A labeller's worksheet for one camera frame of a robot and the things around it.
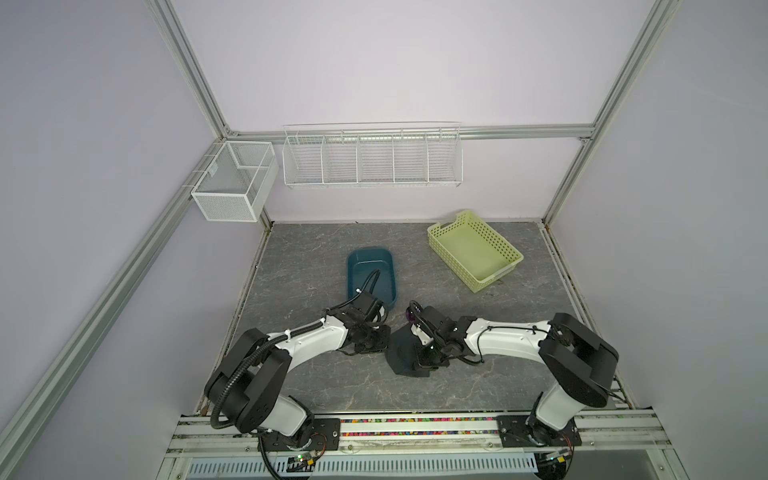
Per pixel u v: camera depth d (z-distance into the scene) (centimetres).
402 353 86
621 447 73
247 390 43
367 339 74
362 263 111
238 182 102
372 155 98
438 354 74
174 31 71
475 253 115
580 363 45
